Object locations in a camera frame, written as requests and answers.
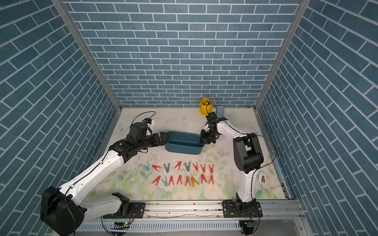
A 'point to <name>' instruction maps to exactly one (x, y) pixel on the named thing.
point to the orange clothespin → (193, 180)
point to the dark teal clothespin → (187, 167)
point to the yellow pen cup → (204, 108)
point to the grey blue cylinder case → (220, 111)
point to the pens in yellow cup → (211, 100)
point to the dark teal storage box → (184, 142)
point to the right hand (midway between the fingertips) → (201, 142)
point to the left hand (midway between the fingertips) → (167, 137)
